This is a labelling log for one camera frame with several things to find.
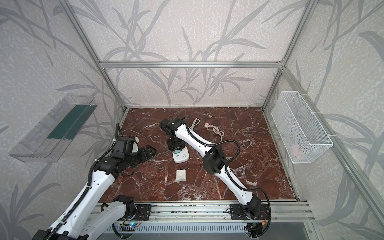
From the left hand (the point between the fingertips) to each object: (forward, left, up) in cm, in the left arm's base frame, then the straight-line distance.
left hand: (153, 149), depth 79 cm
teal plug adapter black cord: (+4, -11, -10) cm, 16 cm away
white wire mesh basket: (-1, -68, +20) cm, 71 cm away
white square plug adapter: (-9, -15, -14) cm, 22 cm away
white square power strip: (+2, -14, -14) cm, 20 cm away
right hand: (+7, -10, -9) cm, 15 cm away
